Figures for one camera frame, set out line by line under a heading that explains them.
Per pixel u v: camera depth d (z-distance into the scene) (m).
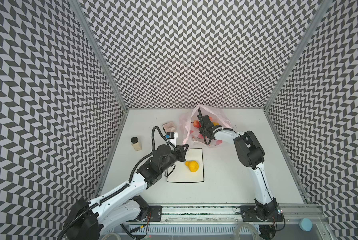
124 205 0.59
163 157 0.56
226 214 0.75
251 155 0.58
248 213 0.72
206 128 0.84
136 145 0.91
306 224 0.69
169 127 1.02
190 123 0.77
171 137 0.66
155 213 0.73
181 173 0.87
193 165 0.84
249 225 0.67
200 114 0.94
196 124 1.05
